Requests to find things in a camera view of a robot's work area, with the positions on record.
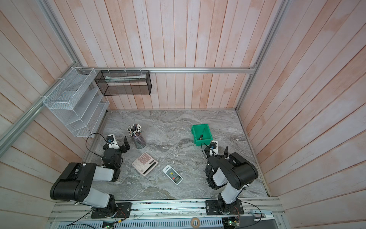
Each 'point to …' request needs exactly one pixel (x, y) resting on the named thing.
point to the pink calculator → (145, 163)
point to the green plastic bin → (198, 130)
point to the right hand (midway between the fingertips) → (221, 145)
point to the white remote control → (173, 175)
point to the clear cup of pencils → (135, 131)
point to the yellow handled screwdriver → (201, 136)
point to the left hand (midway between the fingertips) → (120, 139)
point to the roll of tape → (198, 222)
